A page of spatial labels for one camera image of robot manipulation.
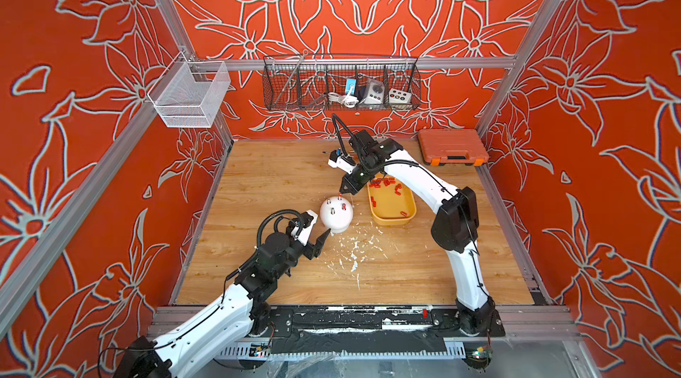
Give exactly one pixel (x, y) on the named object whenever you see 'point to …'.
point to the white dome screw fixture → (336, 214)
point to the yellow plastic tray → (391, 202)
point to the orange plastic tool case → (452, 146)
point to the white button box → (396, 96)
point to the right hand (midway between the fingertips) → (336, 189)
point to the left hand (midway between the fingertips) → (319, 221)
